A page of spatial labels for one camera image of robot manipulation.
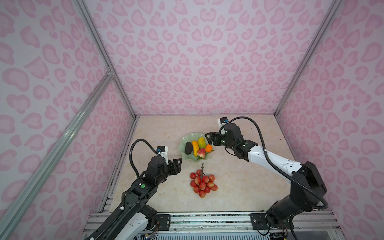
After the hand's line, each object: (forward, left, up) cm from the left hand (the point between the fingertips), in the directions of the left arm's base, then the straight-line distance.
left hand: (178, 158), depth 77 cm
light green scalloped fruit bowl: (+9, -16, -13) cm, 23 cm away
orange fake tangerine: (+12, -17, -10) cm, 23 cm away
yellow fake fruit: (+15, -9, -14) cm, 22 cm away
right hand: (+13, -18, +3) cm, 22 cm away
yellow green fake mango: (+16, -13, -11) cm, 24 cm away
